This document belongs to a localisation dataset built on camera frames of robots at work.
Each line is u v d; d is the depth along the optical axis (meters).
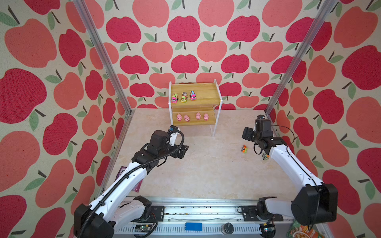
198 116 0.93
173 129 0.66
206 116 0.93
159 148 0.57
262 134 0.64
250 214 0.73
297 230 0.69
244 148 0.96
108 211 0.40
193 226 0.70
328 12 0.70
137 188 0.81
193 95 0.80
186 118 0.93
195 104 0.80
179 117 0.93
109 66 0.93
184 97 0.79
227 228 0.62
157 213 0.75
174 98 0.78
